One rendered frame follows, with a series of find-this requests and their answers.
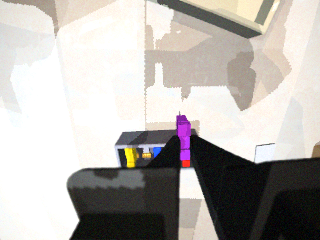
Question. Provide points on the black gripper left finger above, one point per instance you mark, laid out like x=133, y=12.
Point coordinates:
x=154, y=188

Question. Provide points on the grey fuse block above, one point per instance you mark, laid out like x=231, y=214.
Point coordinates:
x=144, y=142

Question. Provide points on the blue fuse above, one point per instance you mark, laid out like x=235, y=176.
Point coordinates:
x=156, y=151

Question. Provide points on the brown cube with orange top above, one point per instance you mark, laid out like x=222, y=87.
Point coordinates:
x=316, y=152

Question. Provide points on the yellow fuse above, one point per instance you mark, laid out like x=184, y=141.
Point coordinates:
x=131, y=156

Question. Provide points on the grey shallow tray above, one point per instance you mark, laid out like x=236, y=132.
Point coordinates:
x=246, y=18

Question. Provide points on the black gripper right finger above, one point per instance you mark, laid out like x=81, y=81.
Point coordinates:
x=239, y=193

